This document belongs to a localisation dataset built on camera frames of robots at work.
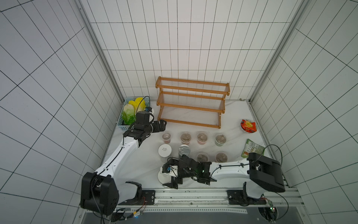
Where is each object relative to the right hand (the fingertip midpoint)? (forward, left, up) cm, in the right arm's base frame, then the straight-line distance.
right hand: (161, 177), depth 72 cm
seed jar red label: (+26, -12, -3) cm, 28 cm away
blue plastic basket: (+35, +37, -6) cm, 51 cm away
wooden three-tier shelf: (+67, -19, -12) cm, 71 cm away
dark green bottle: (+15, -12, +2) cm, 19 cm away
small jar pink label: (+14, -34, -4) cm, 37 cm away
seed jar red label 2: (+26, -23, -3) cm, 35 cm away
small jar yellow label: (+14, -23, -3) cm, 27 cm away
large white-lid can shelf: (+14, 0, 0) cm, 14 cm away
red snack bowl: (+37, -56, -3) cm, 67 cm away
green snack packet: (+25, -57, -9) cm, 63 cm away
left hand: (+27, +6, +8) cm, 29 cm away
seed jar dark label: (+26, +1, -3) cm, 26 cm away
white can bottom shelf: (-1, -2, +1) cm, 2 cm away
